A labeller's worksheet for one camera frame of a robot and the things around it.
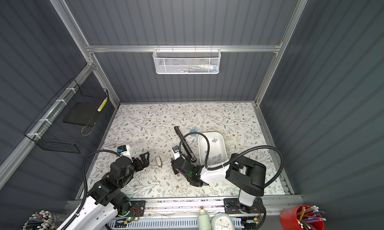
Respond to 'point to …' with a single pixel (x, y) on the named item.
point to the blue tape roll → (193, 130)
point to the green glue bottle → (203, 220)
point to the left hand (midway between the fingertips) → (143, 156)
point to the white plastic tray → (217, 154)
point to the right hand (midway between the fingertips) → (175, 159)
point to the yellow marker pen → (102, 105)
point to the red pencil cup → (301, 217)
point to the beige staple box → (159, 161)
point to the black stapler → (187, 147)
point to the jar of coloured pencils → (40, 220)
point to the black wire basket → (73, 117)
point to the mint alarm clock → (222, 221)
